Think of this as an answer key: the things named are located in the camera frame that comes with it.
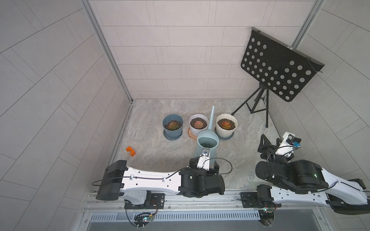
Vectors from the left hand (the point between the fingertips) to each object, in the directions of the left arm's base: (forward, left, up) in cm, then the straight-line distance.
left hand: (211, 164), depth 70 cm
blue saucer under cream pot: (+21, -13, -11) cm, 27 cm away
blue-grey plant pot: (+26, +22, -5) cm, 34 cm away
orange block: (+13, +47, -12) cm, 50 cm away
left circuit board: (-21, +32, -13) cm, 41 cm away
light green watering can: (+10, +1, +6) cm, 12 cm away
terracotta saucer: (+24, +10, -13) cm, 29 cm away
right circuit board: (-21, -27, -15) cm, 38 cm away
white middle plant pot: (+27, +6, -4) cm, 28 cm away
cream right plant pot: (+27, -12, -4) cm, 30 cm away
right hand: (+6, -22, +14) cm, 27 cm away
